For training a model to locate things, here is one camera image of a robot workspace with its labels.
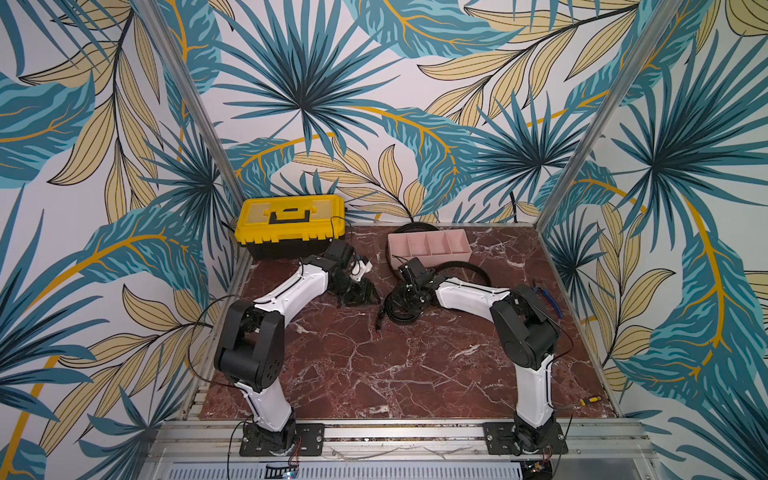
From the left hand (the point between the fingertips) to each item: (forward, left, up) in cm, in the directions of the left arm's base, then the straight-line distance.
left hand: (374, 304), depth 86 cm
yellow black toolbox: (+25, +28, +5) cm, 38 cm away
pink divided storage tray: (+29, -20, -8) cm, 36 cm away
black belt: (0, -8, 0) cm, 8 cm away
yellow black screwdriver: (-22, -58, -10) cm, 63 cm away
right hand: (+6, -4, -8) cm, 11 cm away
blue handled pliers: (+11, -57, -9) cm, 59 cm away
